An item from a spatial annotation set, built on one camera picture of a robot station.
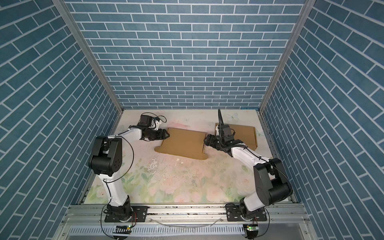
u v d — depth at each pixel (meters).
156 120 0.92
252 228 0.74
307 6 0.70
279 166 0.46
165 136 0.92
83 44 0.83
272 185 0.44
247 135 0.99
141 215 0.74
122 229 0.72
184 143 0.96
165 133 0.93
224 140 0.71
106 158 0.52
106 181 0.50
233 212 0.74
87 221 0.72
